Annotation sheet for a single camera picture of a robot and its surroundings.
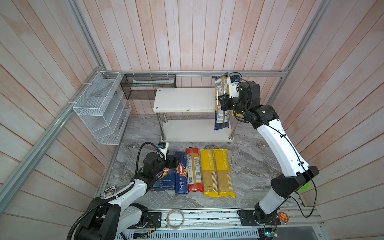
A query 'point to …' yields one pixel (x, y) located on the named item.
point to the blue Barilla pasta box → (165, 181)
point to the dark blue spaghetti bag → (222, 117)
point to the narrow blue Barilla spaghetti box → (181, 175)
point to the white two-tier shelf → (189, 100)
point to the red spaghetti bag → (194, 175)
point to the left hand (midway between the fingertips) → (175, 155)
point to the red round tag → (283, 216)
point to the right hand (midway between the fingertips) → (220, 96)
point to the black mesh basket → (143, 86)
